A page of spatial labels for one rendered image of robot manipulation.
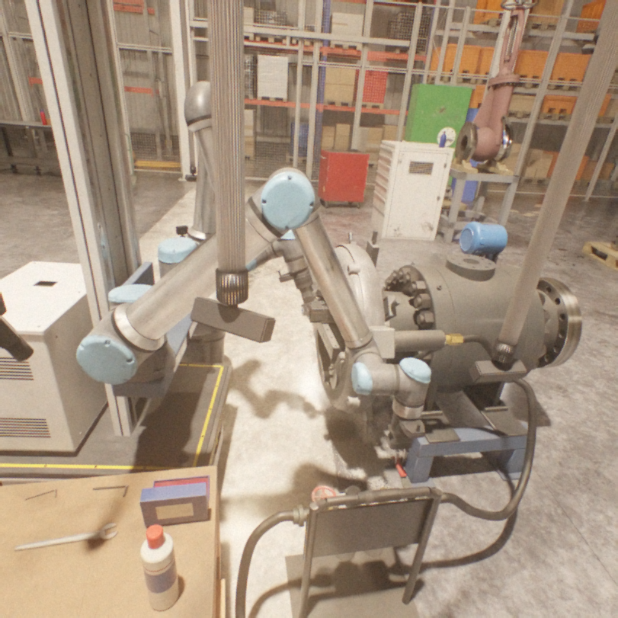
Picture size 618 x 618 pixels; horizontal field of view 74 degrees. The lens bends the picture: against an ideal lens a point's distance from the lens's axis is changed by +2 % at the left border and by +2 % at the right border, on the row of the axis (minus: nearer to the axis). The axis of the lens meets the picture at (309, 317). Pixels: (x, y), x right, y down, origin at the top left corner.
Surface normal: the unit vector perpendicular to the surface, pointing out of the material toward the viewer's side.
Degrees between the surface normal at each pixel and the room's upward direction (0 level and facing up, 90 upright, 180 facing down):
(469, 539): 0
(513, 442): 90
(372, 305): 49
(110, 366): 93
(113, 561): 0
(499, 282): 22
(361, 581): 0
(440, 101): 90
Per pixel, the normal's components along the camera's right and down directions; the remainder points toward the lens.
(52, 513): 0.07, -0.89
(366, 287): 0.15, -0.43
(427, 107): 0.07, 0.46
